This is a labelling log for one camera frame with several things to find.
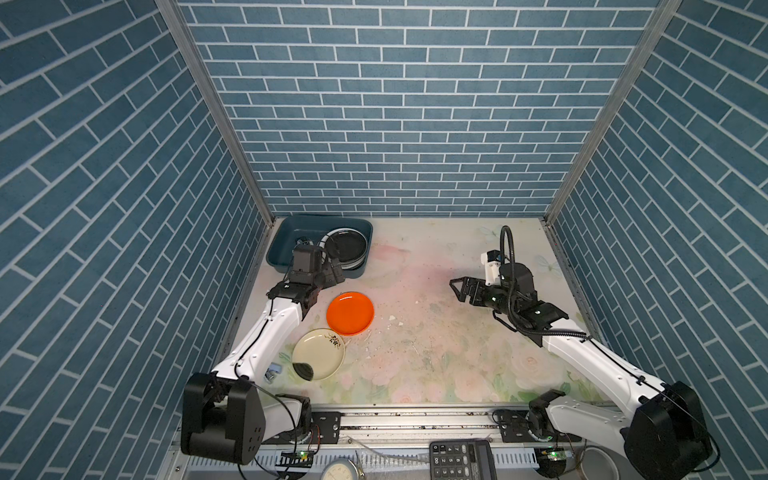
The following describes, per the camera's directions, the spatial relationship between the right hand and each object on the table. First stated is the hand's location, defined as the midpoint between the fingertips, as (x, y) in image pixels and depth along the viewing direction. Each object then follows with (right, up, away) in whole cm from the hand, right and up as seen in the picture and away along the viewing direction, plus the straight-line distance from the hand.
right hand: (459, 280), depth 82 cm
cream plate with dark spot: (-40, -22, +3) cm, 46 cm away
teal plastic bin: (-59, +15, +33) cm, 69 cm away
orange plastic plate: (-32, -12, +12) cm, 36 cm away
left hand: (-38, +3, +4) cm, 38 cm away
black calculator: (-2, -40, -14) cm, 42 cm away
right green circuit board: (+21, -41, -11) cm, 47 cm away
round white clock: (-30, -40, -16) cm, 53 cm away
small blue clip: (-52, -25, +1) cm, 58 cm away
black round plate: (-35, +9, +25) cm, 44 cm away
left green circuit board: (-42, -43, -10) cm, 61 cm away
